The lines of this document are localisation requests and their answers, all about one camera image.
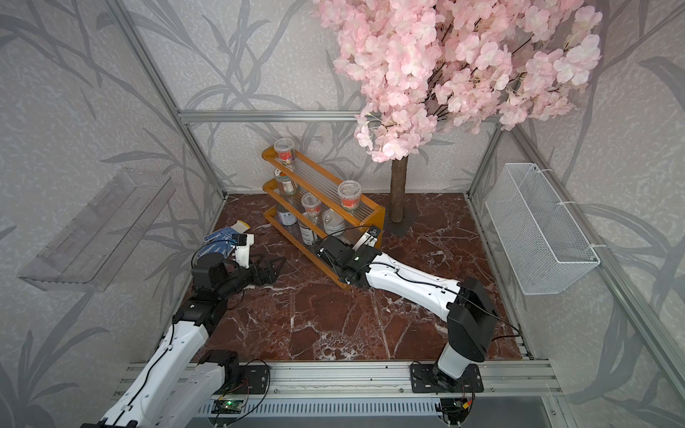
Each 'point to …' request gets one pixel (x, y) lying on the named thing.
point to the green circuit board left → (229, 407)
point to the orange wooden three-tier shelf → (311, 177)
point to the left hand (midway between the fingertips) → (275, 257)
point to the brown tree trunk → (398, 189)
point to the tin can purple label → (286, 218)
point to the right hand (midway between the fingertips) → (351, 253)
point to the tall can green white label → (308, 234)
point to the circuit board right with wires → (454, 410)
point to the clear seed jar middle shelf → (312, 206)
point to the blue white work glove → (220, 242)
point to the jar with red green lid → (287, 186)
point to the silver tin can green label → (334, 224)
